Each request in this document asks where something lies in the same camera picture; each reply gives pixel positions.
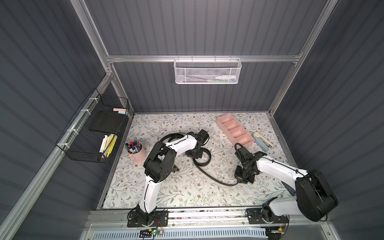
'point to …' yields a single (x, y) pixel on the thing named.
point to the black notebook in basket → (108, 121)
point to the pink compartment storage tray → (238, 134)
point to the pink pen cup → (136, 151)
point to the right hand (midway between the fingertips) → (238, 180)
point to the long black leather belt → (198, 164)
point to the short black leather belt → (166, 138)
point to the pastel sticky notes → (120, 110)
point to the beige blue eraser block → (263, 143)
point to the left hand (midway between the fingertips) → (194, 155)
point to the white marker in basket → (103, 144)
